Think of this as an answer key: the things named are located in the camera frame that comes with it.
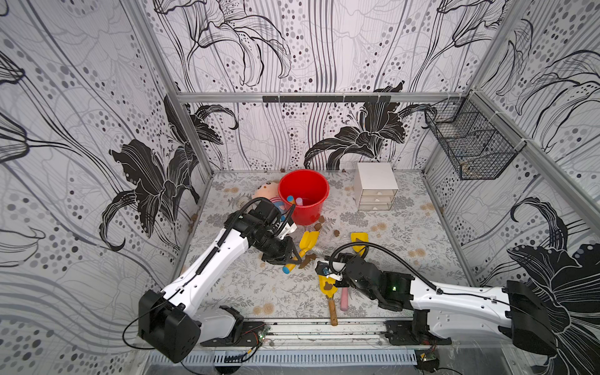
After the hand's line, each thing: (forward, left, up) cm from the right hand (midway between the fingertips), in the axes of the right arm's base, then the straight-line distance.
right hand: (331, 254), depth 76 cm
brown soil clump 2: (+15, -4, -13) cm, 21 cm away
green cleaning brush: (0, +4, +2) cm, 4 cm away
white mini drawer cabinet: (+31, -21, -1) cm, 37 cm away
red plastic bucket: (+27, +6, +3) cm, 28 cm away
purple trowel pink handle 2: (-11, -5, -13) cm, 17 cm away
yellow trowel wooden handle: (-7, +1, -13) cm, 15 cm away
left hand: (-6, +11, +4) cm, 13 cm away
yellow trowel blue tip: (+20, +14, +4) cm, 25 cm away
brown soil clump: (+23, +2, -14) cm, 27 cm away
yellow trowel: (+5, +8, +1) cm, 9 cm away
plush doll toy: (+32, +25, -5) cm, 41 cm away
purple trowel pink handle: (+18, +11, +5) cm, 22 cm away
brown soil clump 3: (+19, +4, -13) cm, 23 cm away
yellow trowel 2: (+14, -15, -13) cm, 24 cm away
